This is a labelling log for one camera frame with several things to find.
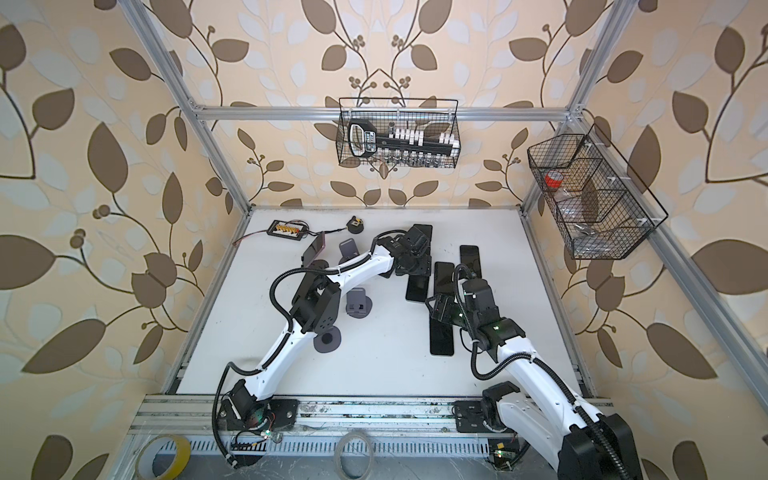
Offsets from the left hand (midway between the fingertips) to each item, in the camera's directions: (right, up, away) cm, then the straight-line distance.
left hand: (427, 266), depth 99 cm
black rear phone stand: (0, +12, +3) cm, 13 cm away
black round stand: (-38, 0, +4) cm, 38 cm away
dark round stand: (-30, -20, -13) cm, 39 cm away
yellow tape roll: (-67, -40, -34) cm, 84 cm away
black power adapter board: (-49, +13, +13) cm, 52 cm away
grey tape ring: (-25, -42, -29) cm, 57 cm away
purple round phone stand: (-26, +5, -2) cm, 27 cm away
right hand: (+1, -10, -17) cm, 19 cm away
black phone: (+16, +3, +8) cm, 18 cm away
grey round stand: (-22, -11, -10) cm, 26 cm away
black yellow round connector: (-26, +14, +13) cm, 32 cm away
